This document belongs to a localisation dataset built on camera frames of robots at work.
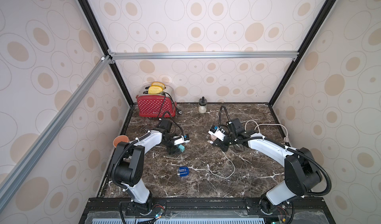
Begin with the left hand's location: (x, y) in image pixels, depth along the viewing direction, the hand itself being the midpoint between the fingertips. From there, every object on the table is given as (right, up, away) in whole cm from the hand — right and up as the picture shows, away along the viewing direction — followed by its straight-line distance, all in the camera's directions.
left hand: (181, 144), depth 92 cm
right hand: (+20, 0, -5) cm, 20 cm away
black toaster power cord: (-4, +21, +21) cm, 30 cm away
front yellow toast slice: (-19, +36, +11) cm, 42 cm away
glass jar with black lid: (+14, +25, +18) cm, 34 cm away
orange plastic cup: (-37, +4, -2) cm, 37 cm away
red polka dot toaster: (-18, +25, +11) cm, 33 cm away
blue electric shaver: (+2, -14, -8) cm, 16 cm away
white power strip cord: (+71, +2, +8) cm, 71 cm away
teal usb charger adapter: (0, -3, 0) cm, 3 cm away
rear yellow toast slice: (-17, +40, +14) cm, 46 cm away
